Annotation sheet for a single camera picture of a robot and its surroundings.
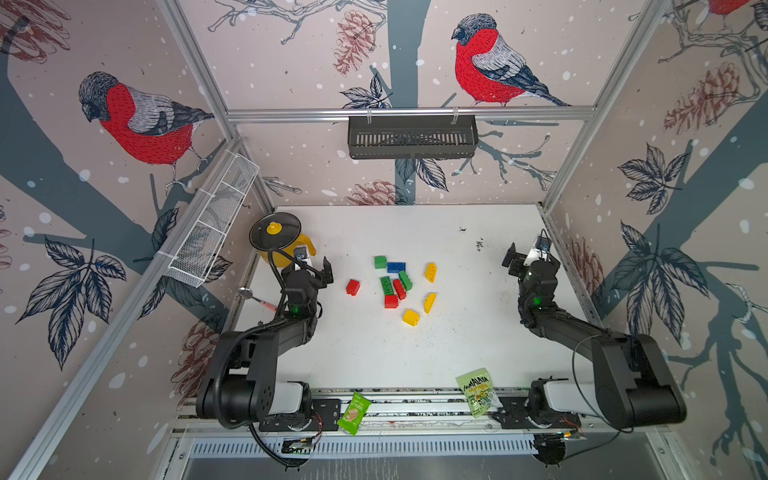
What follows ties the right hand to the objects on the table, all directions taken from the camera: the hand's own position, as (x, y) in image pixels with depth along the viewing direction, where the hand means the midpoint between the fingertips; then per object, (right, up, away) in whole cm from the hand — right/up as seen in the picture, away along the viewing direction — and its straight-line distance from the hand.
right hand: (529, 244), depth 87 cm
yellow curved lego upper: (-28, -10, +13) cm, 32 cm away
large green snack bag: (-18, -38, -11) cm, 44 cm away
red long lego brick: (-39, -16, +10) cm, 43 cm away
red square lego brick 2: (-42, -19, +7) cm, 46 cm away
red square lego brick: (-54, -14, +8) cm, 56 cm away
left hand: (-65, -3, +2) cm, 66 cm away
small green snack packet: (-50, -42, -14) cm, 67 cm away
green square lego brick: (-45, -7, +15) cm, 49 cm away
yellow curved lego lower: (-29, -19, +5) cm, 35 cm away
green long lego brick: (-43, -14, +9) cm, 46 cm away
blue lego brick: (-40, -9, +14) cm, 43 cm away
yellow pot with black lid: (-80, +3, +10) cm, 81 cm away
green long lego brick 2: (-37, -13, +11) cm, 40 cm away
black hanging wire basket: (-34, +38, +17) cm, 54 cm away
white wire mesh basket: (-89, +3, -11) cm, 90 cm away
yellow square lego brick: (-35, -23, +3) cm, 42 cm away
